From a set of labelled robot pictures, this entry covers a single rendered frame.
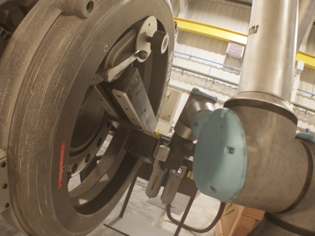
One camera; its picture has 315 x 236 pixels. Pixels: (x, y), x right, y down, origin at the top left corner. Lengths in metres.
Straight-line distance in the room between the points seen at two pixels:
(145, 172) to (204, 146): 1.10
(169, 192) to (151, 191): 0.10
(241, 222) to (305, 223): 0.84
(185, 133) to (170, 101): 6.44
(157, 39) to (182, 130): 0.38
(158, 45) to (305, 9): 0.44
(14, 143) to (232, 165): 0.31
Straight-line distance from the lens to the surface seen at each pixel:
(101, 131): 0.86
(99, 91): 0.59
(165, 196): 1.45
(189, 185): 1.51
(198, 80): 11.86
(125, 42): 0.53
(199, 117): 0.70
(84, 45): 0.39
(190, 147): 0.85
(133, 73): 0.55
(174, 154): 0.90
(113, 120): 0.76
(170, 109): 7.23
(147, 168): 1.53
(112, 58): 0.49
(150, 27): 0.60
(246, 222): 1.34
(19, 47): 0.39
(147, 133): 0.75
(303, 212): 0.51
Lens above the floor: 0.61
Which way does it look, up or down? 3 degrees up
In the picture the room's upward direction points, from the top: 20 degrees clockwise
